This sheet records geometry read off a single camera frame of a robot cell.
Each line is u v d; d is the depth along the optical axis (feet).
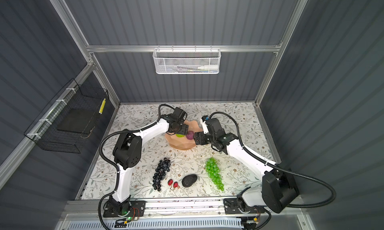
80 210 2.48
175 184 2.63
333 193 1.26
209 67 2.84
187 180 2.55
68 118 2.42
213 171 2.69
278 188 1.36
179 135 3.16
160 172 2.70
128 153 1.89
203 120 2.48
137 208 2.37
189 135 3.14
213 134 2.07
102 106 2.73
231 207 2.41
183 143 3.17
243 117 3.66
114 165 1.80
